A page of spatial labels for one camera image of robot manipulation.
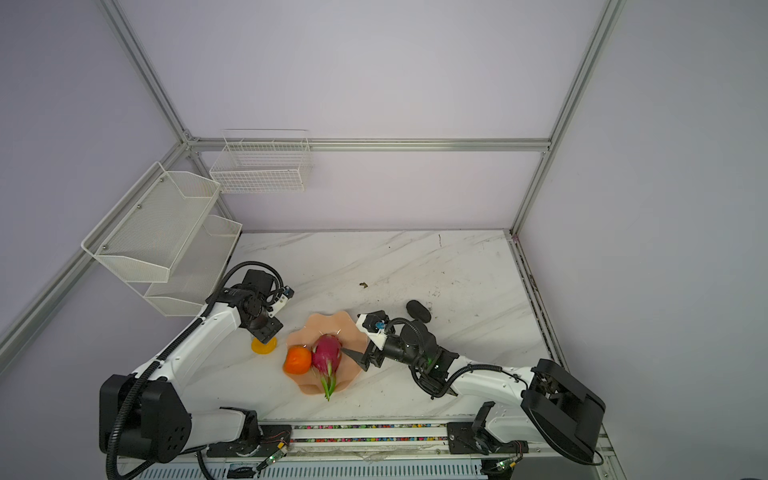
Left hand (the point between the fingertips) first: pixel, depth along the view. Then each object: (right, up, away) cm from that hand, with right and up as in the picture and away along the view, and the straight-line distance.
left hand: (256, 326), depth 82 cm
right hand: (+28, +1, -9) cm, 30 cm away
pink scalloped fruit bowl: (+26, -5, +7) cm, 27 cm away
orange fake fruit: (+13, -7, -6) cm, 16 cm away
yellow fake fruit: (0, -7, +4) cm, 8 cm away
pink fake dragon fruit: (+21, -7, -4) cm, 22 cm away
